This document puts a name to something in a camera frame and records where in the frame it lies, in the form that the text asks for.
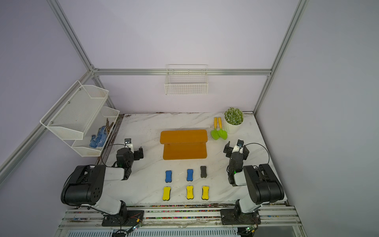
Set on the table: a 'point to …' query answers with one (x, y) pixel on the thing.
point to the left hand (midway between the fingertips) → (133, 148)
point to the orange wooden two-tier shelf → (184, 144)
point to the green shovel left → (214, 133)
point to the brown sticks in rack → (108, 126)
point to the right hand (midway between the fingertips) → (236, 144)
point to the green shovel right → (222, 134)
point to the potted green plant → (234, 120)
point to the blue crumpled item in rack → (99, 140)
